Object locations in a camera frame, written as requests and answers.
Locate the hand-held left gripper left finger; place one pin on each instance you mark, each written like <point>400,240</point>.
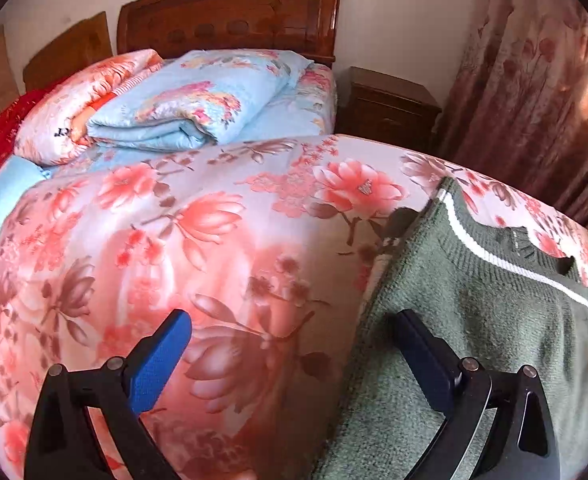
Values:
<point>156,360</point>

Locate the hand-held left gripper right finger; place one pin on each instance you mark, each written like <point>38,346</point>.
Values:
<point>423,355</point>

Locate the green knit sweater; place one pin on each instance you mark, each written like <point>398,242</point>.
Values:
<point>473,320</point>

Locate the pink floral bedspread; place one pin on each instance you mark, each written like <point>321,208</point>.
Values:
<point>174,240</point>

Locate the light blue cloud sheet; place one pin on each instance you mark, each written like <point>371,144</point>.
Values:
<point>4,190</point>

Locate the pink floral curtain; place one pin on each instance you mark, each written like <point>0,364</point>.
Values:
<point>523,85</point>

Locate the dark wooden nightstand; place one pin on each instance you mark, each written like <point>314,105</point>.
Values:
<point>388,105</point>

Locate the folded blue floral quilt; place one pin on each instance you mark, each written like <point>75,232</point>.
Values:
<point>194,100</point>

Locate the pink floral pillow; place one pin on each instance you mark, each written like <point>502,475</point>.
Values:
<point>69,105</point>

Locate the small wooden headboard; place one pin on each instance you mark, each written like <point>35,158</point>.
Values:
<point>69,50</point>

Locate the large carved wooden headboard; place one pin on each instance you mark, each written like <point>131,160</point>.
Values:
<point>234,15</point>

